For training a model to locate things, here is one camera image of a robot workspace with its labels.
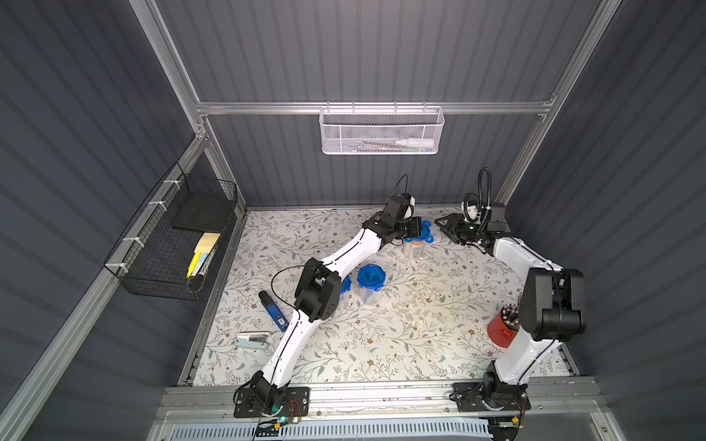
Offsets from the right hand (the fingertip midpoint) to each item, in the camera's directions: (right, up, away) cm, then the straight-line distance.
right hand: (442, 223), depth 91 cm
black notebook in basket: (-76, +3, -9) cm, 76 cm away
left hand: (-4, -3, 0) cm, 5 cm away
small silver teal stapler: (-61, -36, -8) cm, 71 cm away
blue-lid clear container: (-32, -21, -11) cm, 40 cm away
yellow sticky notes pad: (-71, -7, -16) cm, 73 cm away
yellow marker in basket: (-72, -11, -21) cm, 76 cm away
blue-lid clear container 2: (-24, -18, -6) cm, 31 cm away
